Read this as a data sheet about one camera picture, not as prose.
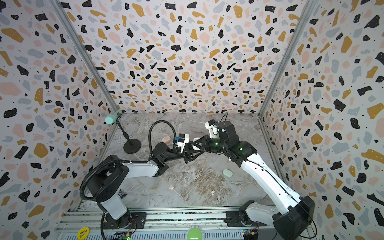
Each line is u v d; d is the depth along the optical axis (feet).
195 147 2.28
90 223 2.40
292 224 1.21
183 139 2.13
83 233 2.29
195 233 2.29
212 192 2.72
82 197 1.40
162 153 2.09
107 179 1.51
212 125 2.13
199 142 2.30
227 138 1.77
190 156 2.26
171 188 2.74
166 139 3.39
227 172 2.95
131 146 3.29
